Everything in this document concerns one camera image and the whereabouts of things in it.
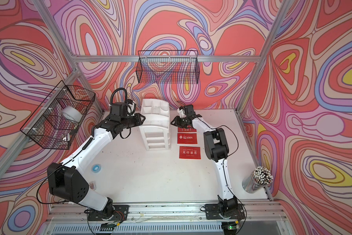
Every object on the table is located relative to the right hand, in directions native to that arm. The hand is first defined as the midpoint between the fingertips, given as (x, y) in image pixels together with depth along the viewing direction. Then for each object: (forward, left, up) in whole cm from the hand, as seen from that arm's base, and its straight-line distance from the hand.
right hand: (173, 126), depth 103 cm
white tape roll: (-12, +51, +28) cm, 59 cm away
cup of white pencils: (-43, -40, +8) cm, 59 cm away
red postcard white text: (+1, -12, -5) cm, 13 cm away
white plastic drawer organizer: (-16, +9, +17) cm, 25 cm away
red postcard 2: (-18, -11, -6) cm, 22 cm away
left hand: (-9, +15, +20) cm, 26 cm away
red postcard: (-8, -10, -5) cm, 13 cm away
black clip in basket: (-18, +52, +21) cm, 59 cm away
